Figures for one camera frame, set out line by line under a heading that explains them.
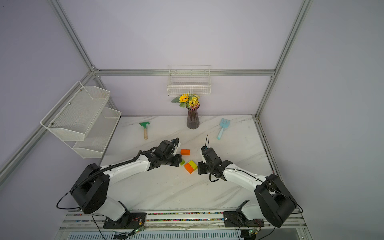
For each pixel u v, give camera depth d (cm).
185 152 98
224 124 113
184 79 95
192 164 92
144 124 114
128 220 69
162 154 68
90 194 43
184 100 96
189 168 91
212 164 67
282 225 41
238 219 65
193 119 109
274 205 42
